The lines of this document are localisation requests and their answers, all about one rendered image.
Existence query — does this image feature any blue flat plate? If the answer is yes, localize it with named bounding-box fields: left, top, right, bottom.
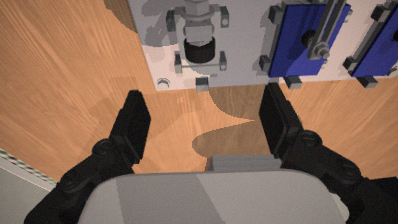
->
left=266, top=0, right=351, bottom=78

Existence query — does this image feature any blue rectangular plate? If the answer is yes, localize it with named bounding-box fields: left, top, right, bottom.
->
left=347, top=1, right=398, bottom=77

